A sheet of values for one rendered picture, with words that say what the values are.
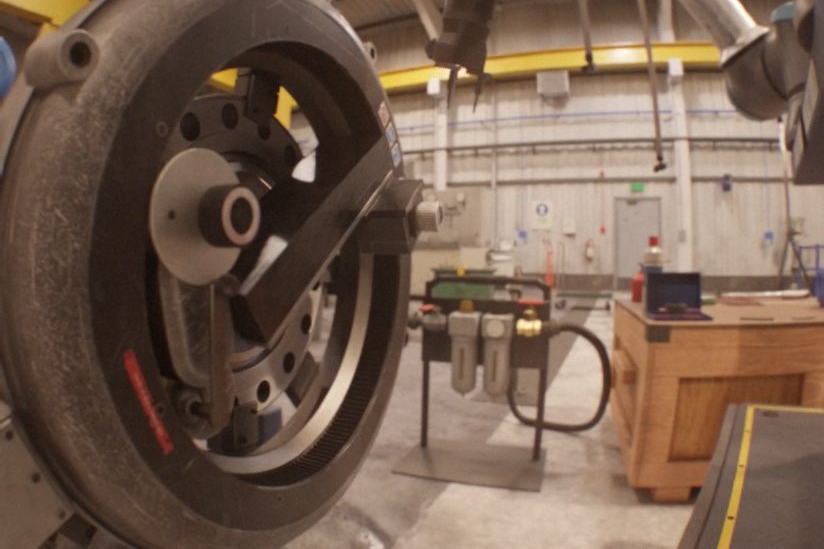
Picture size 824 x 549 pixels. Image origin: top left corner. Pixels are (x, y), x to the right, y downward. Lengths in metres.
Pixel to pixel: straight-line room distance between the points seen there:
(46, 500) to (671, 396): 1.16
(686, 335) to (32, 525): 1.18
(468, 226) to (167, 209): 6.86
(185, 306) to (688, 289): 1.23
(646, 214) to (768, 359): 10.00
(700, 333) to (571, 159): 10.43
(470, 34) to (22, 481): 0.71
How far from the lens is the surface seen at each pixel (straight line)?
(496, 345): 1.28
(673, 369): 1.17
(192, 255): 0.38
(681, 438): 1.25
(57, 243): 0.32
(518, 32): 12.92
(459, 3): 0.68
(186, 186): 0.38
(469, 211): 7.16
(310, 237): 0.50
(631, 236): 11.08
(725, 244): 11.44
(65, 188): 0.33
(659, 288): 1.34
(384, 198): 0.66
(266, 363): 0.70
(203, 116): 0.59
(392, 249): 0.66
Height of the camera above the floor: 0.61
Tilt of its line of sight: 2 degrees up
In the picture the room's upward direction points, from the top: 1 degrees clockwise
